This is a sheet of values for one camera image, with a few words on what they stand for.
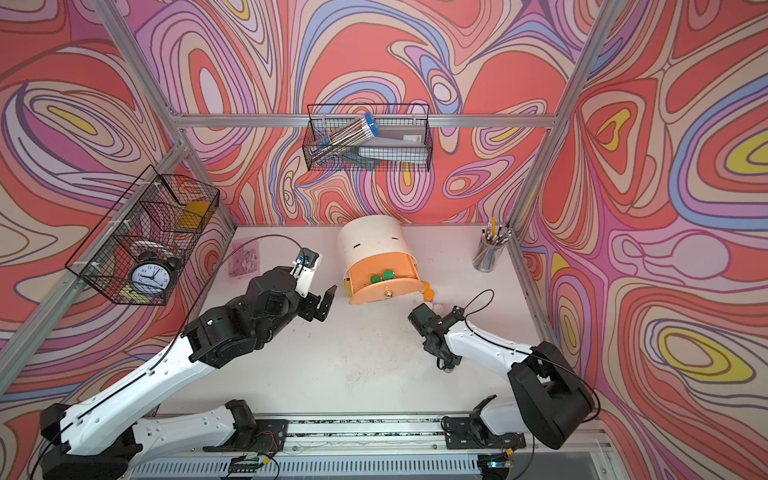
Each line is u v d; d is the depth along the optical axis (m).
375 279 0.78
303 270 0.54
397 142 0.88
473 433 0.66
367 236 0.88
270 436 0.73
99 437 0.38
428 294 0.97
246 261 1.08
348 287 0.78
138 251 0.70
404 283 0.77
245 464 0.72
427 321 0.70
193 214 0.78
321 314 0.60
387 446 0.73
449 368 0.83
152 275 0.68
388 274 0.82
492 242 0.94
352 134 0.78
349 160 0.81
